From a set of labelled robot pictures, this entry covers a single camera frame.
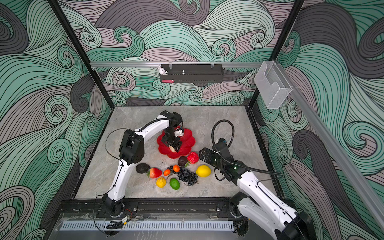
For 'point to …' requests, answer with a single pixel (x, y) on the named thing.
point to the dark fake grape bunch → (190, 177)
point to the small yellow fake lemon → (161, 182)
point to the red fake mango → (154, 173)
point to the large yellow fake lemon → (203, 171)
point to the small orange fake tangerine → (166, 172)
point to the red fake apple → (193, 157)
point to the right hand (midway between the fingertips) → (204, 155)
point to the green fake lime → (174, 183)
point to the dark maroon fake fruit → (182, 161)
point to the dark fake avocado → (142, 168)
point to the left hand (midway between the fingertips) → (174, 147)
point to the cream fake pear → (172, 149)
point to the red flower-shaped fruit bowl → (188, 142)
